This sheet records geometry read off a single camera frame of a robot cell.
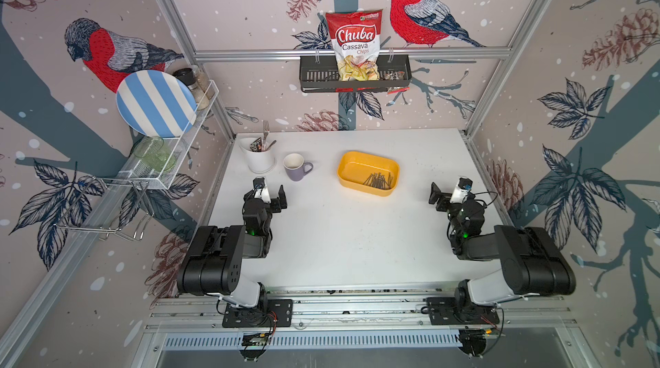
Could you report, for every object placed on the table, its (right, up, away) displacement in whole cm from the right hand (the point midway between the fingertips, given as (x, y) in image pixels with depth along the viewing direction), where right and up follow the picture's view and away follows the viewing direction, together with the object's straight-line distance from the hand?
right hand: (445, 182), depth 91 cm
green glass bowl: (-91, +11, -21) cm, 94 cm away
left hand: (-63, 0, +1) cm, 63 cm away
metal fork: (-70, +23, +16) cm, 75 cm away
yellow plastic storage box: (-26, +2, +16) cm, 30 cm away
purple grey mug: (-56, +5, +8) cm, 57 cm away
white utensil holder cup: (-72, +7, +13) cm, 73 cm away
